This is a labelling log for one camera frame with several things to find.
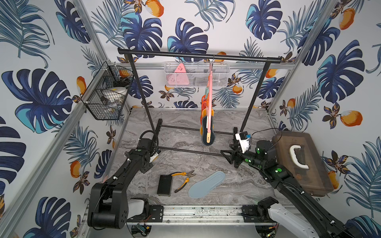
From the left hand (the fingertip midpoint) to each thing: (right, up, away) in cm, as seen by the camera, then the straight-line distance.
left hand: (138, 162), depth 85 cm
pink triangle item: (+23, +50, +6) cm, 56 cm away
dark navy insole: (+38, +16, +10) cm, 43 cm away
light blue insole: (+34, -14, -4) cm, 37 cm away
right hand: (+48, +10, -11) cm, 50 cm away
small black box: (+15, -12, -3) cm, 20 cm away
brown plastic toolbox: (+88, +4, -5) cm, 88 cm away
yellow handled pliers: (+29, -8, +3) cm, 30 cm away
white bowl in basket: (-10, +38, -5) cm, 39 cm away
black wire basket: (-16, +37, -4) cm, 41 cm away
